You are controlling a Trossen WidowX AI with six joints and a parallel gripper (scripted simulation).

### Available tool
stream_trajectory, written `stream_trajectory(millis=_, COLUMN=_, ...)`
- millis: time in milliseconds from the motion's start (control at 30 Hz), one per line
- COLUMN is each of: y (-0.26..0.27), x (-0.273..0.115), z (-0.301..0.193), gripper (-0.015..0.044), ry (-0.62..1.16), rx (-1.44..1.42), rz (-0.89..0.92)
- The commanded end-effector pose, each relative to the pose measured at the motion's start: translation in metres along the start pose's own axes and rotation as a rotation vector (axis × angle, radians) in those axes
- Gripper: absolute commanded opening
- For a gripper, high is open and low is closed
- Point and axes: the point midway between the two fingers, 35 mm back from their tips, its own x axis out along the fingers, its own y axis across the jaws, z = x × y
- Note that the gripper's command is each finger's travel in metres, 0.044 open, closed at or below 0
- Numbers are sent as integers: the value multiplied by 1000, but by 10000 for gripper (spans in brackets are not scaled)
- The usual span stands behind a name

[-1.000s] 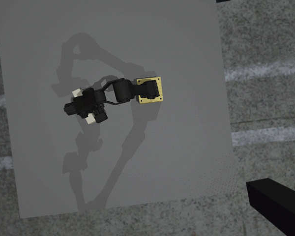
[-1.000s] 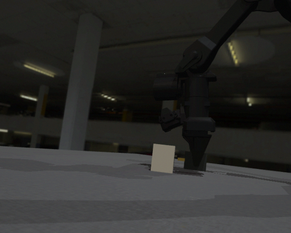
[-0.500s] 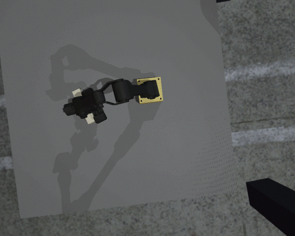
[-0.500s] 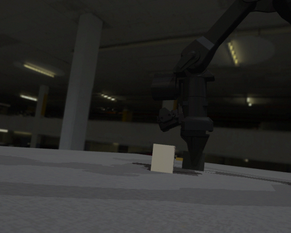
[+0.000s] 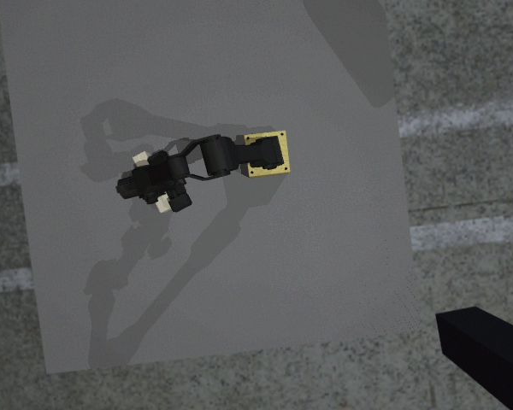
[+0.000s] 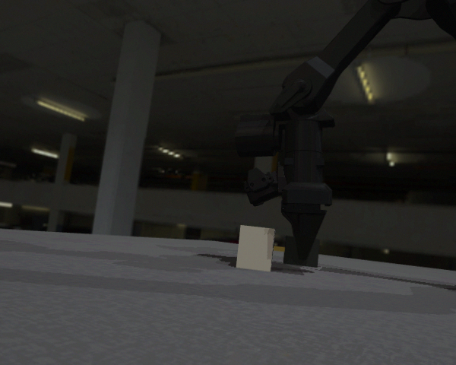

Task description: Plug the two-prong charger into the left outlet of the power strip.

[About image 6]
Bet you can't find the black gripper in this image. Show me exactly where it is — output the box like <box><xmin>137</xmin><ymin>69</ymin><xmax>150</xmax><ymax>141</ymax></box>
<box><xmin>281</xmin><ymin>151</ymin><xmax>332</xmax><ymax>260</ymax></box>

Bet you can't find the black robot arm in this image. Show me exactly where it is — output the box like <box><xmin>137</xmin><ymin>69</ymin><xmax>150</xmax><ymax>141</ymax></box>
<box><xmin>235</xmin><ymin>0</ymin><xmax>456</xmax><ymax>206</ymax></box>

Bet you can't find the black two-prong plug charger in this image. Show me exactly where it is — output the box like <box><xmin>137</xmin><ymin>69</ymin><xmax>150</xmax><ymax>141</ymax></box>
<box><xmin>274</xmin><ymin>236</ymin><xmax>319</xmax><ymax>268</ymax></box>

